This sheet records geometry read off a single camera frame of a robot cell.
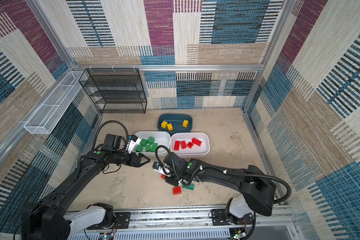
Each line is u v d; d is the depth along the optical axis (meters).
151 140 1.01
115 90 1.09
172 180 0.70
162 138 1.02
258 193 0.42
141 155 0.70
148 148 0.99
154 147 0.97
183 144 0.99
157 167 0.69
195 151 0.99
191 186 0.82
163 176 0.79
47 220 0.39
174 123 1.08
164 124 1.08
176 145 0.99
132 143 0.74
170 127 1.07
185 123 1.09
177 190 0.81
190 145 0.99
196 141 0.99
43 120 0.71
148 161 0.74
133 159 0.69
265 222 0.73
